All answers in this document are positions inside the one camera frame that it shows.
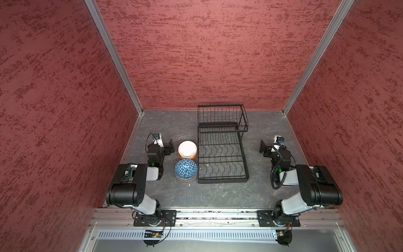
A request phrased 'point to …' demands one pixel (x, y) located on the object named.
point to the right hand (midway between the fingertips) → (268, 142)
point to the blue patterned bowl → (186, 171)
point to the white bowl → (187, 148)
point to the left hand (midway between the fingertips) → (164, 142)
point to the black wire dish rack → (221, 154)
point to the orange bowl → (192, 158)
